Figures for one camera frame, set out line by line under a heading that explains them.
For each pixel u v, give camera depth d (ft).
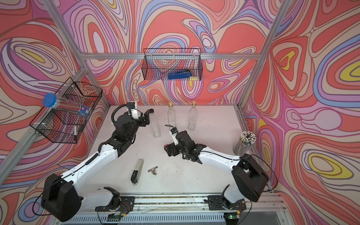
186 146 2.09
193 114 2.97
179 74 2.98
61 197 1.29
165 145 2.75
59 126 2.34
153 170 2.76
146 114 2.40
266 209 2.38
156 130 3.20
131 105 2.11
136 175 2.61
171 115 3.02
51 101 2.02
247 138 2.57
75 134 2.36
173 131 2.41
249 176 1.41
